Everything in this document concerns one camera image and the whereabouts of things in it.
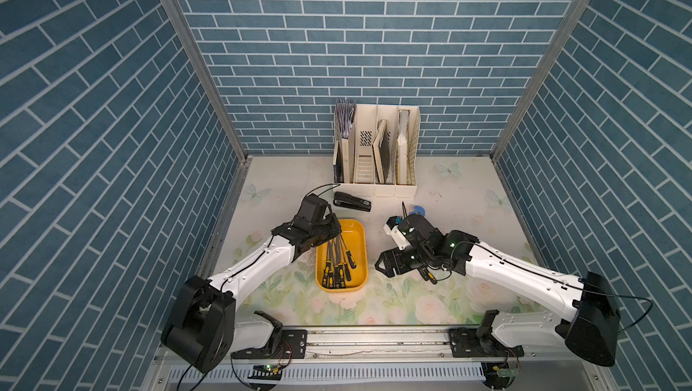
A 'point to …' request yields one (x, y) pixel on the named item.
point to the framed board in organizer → (381, 147)
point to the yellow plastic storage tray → (355, 236)
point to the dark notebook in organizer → (339, 168)
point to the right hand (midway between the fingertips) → (386, 265)
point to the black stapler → (347, 200)
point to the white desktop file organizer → (357, 126)
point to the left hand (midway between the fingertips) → (350, 226)
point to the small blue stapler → (418, 210)
